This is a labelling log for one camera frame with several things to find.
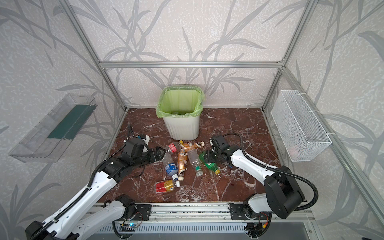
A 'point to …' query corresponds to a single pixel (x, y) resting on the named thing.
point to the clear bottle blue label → (171, 166)
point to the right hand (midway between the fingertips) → (208, 153)
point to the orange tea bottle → (187, 146)
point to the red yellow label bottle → (164, 186)
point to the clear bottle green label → (196, 161)
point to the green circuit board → (129, 225)
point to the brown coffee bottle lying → (182, 163)
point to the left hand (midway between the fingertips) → (163, 149)
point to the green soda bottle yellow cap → (210, 166)
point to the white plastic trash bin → (185, 128)
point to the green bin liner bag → (180, 101)
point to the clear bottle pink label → (172, 148)
